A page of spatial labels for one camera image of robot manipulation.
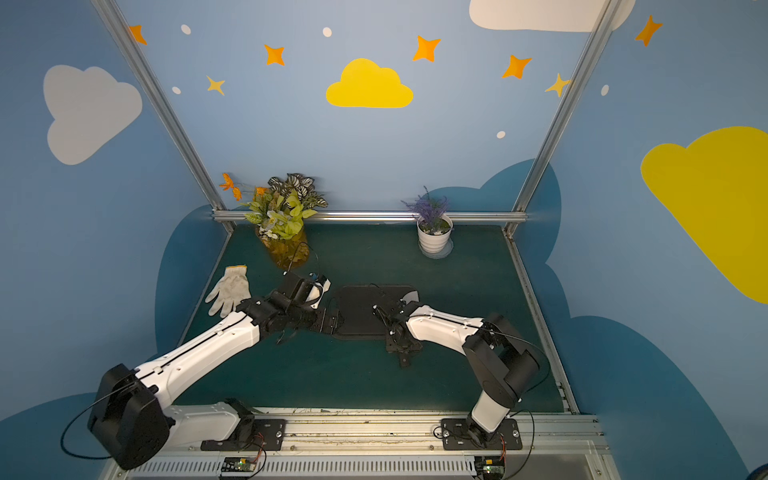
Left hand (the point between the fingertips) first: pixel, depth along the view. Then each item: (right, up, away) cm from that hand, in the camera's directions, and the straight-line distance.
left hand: (331, 313), depth 83 cm
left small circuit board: (-21, -35, -11) cm, 42 cm away
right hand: (+20, -10, +7) cm, 24 cm away
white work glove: (-38, +5, +19) cm, 43 cm away
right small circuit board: (+41, -36, -11) cm, 55 cm away
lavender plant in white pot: (+33, +27, +25) cm, 49 cm away
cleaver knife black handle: (+20, -7, -6) cm, 22 cm away
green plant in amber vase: (-20, +31, +13) cm, 39 cm away
